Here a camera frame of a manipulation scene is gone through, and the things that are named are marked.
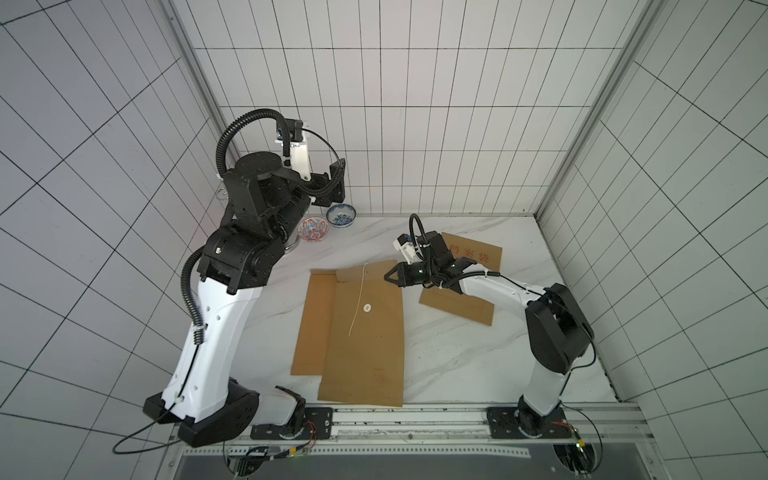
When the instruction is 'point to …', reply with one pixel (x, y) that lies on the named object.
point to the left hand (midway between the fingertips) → (319, 168)
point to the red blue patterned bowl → (313, 229)
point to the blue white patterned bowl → (341, 215)
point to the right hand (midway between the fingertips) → (387, 269)
